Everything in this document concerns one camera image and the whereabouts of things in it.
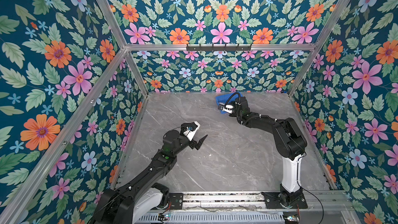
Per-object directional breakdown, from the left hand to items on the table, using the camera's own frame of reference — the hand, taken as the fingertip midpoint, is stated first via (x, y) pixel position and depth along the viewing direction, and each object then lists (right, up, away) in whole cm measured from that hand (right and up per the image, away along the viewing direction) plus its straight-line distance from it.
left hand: (201, 126), depth 77 cm
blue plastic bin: (+14, +14, +5) cm, 20 cm away
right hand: (+19, +14, +22) cm, 33 cm away
